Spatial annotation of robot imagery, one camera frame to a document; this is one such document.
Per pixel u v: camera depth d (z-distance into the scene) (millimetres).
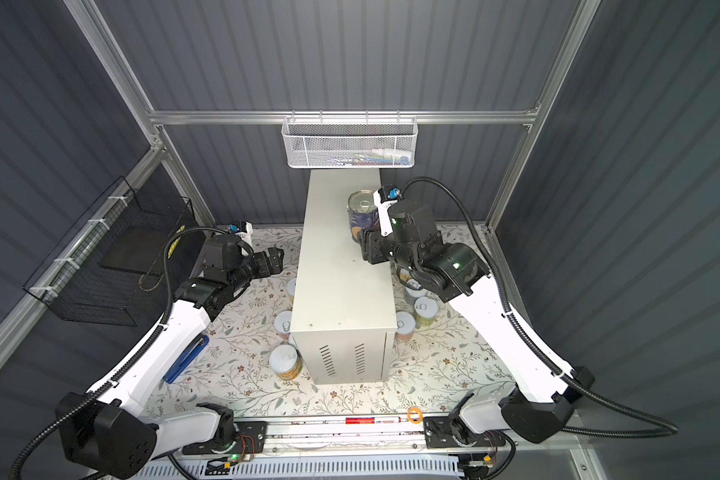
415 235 448
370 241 543
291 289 963
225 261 577
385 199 533
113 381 409
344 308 585
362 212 618
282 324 868
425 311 908
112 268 721
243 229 692
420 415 766
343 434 755
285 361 786
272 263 710
